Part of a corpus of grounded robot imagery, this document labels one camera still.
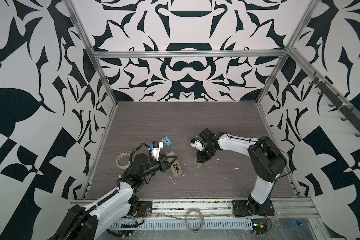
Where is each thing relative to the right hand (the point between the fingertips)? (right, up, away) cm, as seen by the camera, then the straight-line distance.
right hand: (199, 159), depth 90 cm
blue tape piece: (+42, -24, -20) cm, 52 cm away
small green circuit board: (+26, -26, -19) cm, 41 cm away
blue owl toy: (-20, +10, +7) cm, 23 cm away
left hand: (-13, +6, -14) cm, 20 cm away
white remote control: (-13, 0, -14) cm, 19 cm away
